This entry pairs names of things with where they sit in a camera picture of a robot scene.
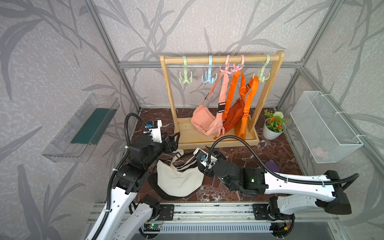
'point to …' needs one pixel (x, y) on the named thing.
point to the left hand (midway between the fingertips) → (174, 134)
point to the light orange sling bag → (240, 126)
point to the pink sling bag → (204, 119)
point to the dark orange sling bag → (233, 115)
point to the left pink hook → (227, 66)
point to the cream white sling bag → (176, 182)
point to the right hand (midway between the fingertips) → (202, 151)
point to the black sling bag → (153, 180)
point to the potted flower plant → (274, 125)
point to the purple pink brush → (272, 165)
